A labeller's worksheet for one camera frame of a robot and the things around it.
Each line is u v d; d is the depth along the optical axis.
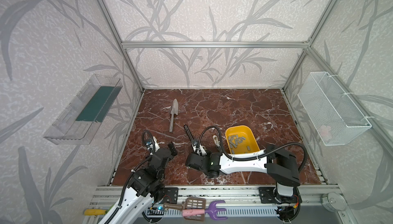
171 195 0.73
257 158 0.47
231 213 0.77
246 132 0.94
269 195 0.72
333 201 0.68
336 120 0.62
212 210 0.68
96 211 0.68
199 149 0.71
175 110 1.06
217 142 0.89
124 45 0.94
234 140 0.93
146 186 0.53
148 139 0.66
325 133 0.73
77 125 0.64
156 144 0.69
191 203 0.72
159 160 0.56
